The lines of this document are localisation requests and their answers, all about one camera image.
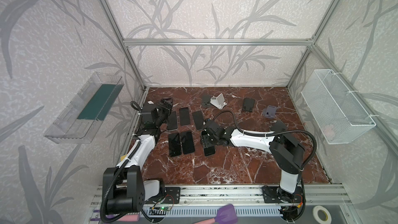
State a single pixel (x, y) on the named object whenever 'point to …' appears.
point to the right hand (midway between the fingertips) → (204, 135)
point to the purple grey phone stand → (270, 112)
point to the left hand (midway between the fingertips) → (175, 98)
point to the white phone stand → (218, 101)
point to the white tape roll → (315, 210)
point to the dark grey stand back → (206, 99)
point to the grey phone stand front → (279, 126)
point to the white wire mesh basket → (340, 117)
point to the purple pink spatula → (226, 214)
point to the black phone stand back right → (248, 104)
